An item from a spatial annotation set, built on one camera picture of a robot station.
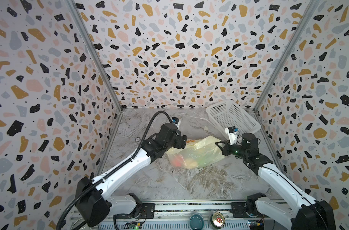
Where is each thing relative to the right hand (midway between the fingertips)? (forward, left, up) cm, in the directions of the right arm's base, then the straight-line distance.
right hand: (215, 141), depth 79 cm
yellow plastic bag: (-4, +10, -7) cm, 13 cm away
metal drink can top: (-35, +2, -8) cm, 36 cm away
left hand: (+1, +19, +5) cm, 19 cm away
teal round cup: (-35, +10, -18) cm, 41 cm away
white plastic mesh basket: (+39, -19, -20) cm, 48 cm away
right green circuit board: (-36, -20, -21) cm, 46 cm away
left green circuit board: (-37, +42, -19) cm, 59 cm away
